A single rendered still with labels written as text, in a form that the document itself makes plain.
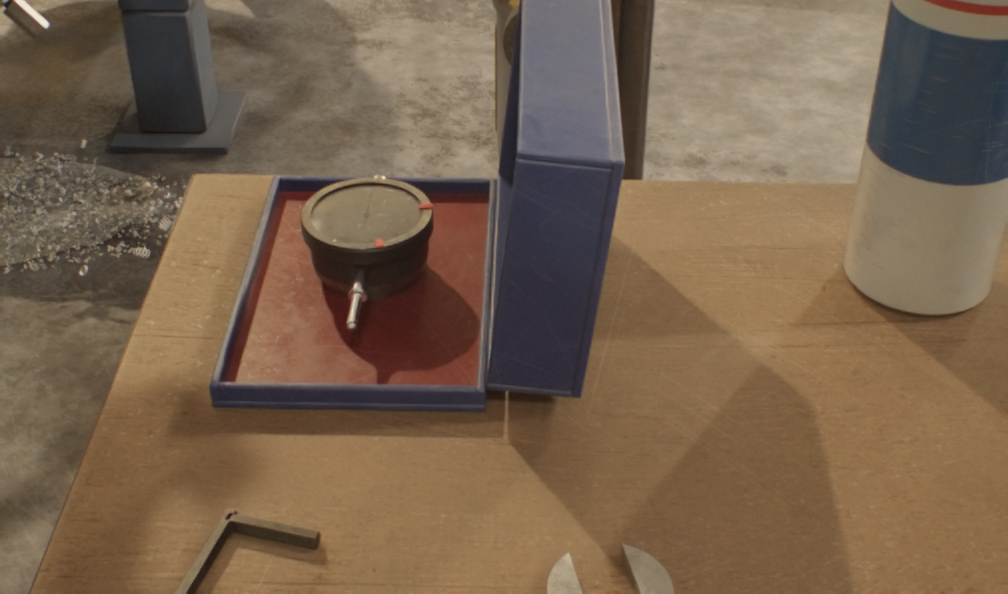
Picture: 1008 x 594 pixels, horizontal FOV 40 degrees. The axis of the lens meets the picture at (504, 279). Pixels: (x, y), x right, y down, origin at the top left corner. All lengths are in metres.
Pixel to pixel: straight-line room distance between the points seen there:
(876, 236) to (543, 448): 0.18
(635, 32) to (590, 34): 0.37
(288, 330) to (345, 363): 0.03
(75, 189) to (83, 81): 0.28
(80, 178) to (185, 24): 0.22
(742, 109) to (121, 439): 1.30
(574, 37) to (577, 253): 0.10
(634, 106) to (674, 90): 0.83
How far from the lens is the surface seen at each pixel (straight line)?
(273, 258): 0.64
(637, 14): 0.93
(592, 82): 0.53
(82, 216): 1.58
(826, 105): 1.79
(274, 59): 1.88
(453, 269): 0.62
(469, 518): 0.51
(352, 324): 0.56
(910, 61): 0.57
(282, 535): 0.50
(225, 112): 1.74
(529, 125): 0.50
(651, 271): 0.63
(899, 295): 0.62
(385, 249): 0.58
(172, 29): 1.64
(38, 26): 1.44
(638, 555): 0.49
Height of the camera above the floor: 0.83
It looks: 36 degrees down
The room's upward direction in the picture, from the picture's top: straight up
